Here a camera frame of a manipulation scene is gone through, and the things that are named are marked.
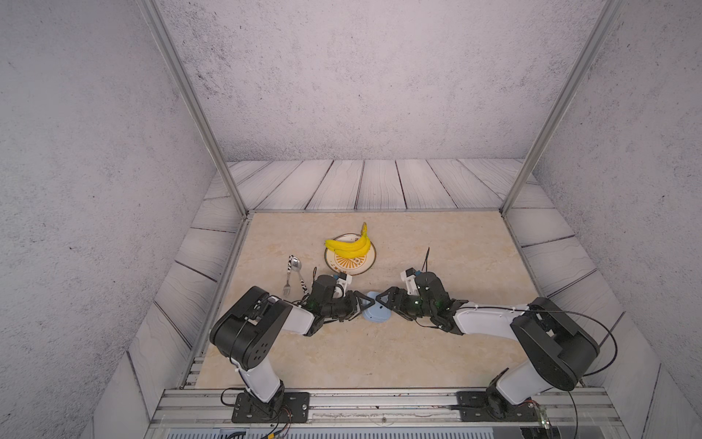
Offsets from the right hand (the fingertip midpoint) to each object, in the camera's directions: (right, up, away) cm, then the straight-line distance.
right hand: (382, 303), depth 85 cm
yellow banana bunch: (-9, +16, +16) cm, 25 cm away
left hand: (-2, -1, +1) cm, 3 cm away
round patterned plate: (-14, +10, +17) cm, 24 cm away
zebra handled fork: (-32, +3, +12) cm, 35 cm away
